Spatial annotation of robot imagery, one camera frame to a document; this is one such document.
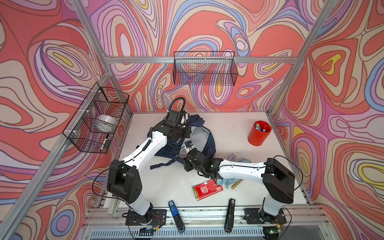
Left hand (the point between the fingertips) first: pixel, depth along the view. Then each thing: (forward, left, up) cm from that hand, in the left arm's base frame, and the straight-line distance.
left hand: (191, 131), depth 84 cm
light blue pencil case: (-23, -20, -17) cm, 35 cm away
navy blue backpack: (+5, -8, -16) cm, 19 cm away
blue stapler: (-43, +5, -17) cm, 47 cm away
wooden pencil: (-23, -26, -20) cm, 40 cm away
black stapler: (-42, -18, -16) cm, 49 cm away
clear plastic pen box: (-6, -26, -18) cm, 32 cm away
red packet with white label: (-26, -8, -19) cm, 34 cm away
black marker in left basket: (-12, +43, +6) cm, 45 cm away
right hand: (-14, +3, -10) cm, 18 cm away
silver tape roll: (-6, +42, +13) cm, 44 cm away
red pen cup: (+4, -42, -6) cm, 43 cm away
